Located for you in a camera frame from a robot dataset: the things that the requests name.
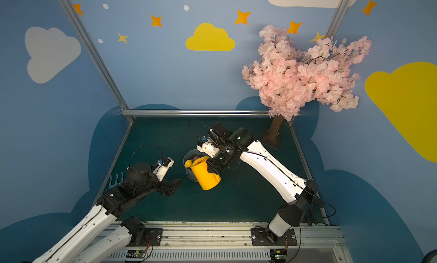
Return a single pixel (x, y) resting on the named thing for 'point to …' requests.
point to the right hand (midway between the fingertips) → (213, 167)
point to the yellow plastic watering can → (207, 180)
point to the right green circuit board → (279, 255)
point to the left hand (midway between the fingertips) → (173, 171)
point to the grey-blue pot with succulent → (191, 155)
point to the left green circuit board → (136, 254)
